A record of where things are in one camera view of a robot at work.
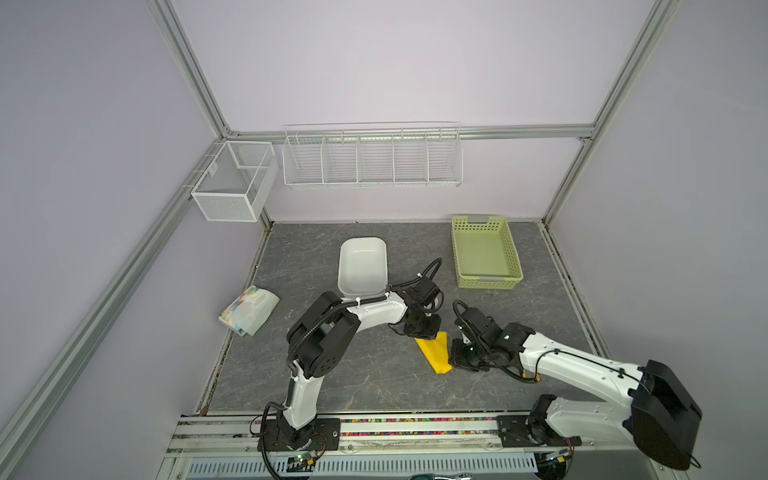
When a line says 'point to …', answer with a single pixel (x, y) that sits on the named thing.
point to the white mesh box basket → (237, 182)
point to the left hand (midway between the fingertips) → (436, 340)
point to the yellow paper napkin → (436, 352)
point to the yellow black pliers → (537, 375)
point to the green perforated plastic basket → (484, 253)
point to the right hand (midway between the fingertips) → (449, 363)
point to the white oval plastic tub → (363, 269)
